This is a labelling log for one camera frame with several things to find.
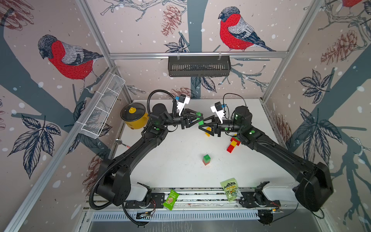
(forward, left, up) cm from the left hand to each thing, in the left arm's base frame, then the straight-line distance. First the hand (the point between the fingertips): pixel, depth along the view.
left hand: (203, 117), depth 64 cm
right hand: (0, 0, -5) cm, 5 cm away
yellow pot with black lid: (+21, +44, -24) cm, 55 cm away
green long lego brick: (-2, +1, -2) cm, 3 cm away
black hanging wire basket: (+54, 0, -8) cm, 54 cm away
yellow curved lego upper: (-6, -2, -6) cm, 8 cm away
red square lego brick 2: (+1, -19, -34) cm, 39 cm away
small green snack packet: (-28, +16, -35) cm, 47 cm away
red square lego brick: (-8, -3, -37) cm, 38 cm away
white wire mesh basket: (+12, +63, -18) cm, 67 cm away
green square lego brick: (-7, -4, -30) cm, 31 cm away
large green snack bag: (-22, -16, -35) cm, 44 cm away
